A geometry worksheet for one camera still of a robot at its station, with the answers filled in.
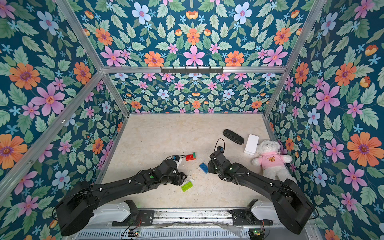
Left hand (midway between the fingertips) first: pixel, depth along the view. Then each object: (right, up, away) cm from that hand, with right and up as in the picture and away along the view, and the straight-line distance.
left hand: (186, 176), depth 83 cm
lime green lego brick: (+1, -6, +1) cm, 6 cm away
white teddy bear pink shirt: (+50, +7, +1) cm, 50 cm away
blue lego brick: (+11, +2, +7) cm, 13 cm away
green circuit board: (+36, -24, -11) cm, 45 cm away
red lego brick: (+1, +9, +10) cm, 13 cm away
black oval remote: (+31, +21, +19) cm, 42 cm away
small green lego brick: (+4, +10, +10) cm, 15 cm away
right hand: (+14, +5, +3) cm, 15 cm away
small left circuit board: (-25, -24, -11) cm, 37 cm away
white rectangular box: (+42, +16, +14) cm, 47 cm away
